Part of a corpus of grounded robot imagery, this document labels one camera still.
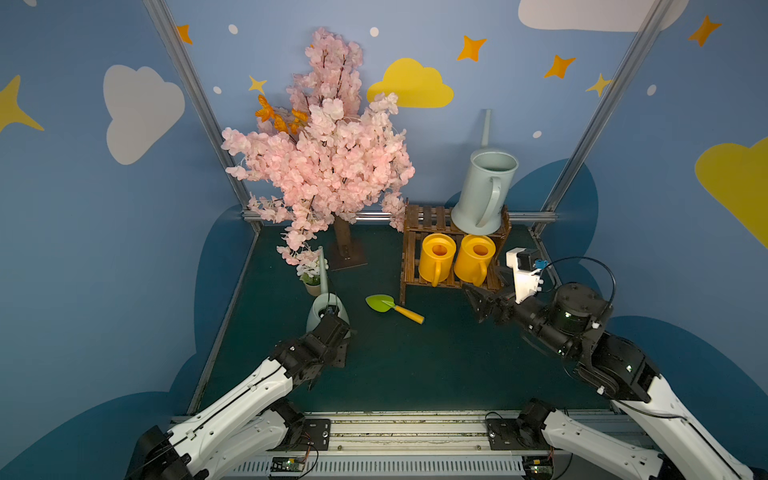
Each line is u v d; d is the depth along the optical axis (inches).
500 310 19.9
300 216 29.4
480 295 20.4
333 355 28.2
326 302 33.7
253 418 19.0
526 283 19.9
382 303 38.6
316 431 29.5
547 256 46.9
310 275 36.4
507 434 29.4
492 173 27.2
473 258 31.1
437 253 31.0
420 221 34.2
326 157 29.7
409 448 29.1
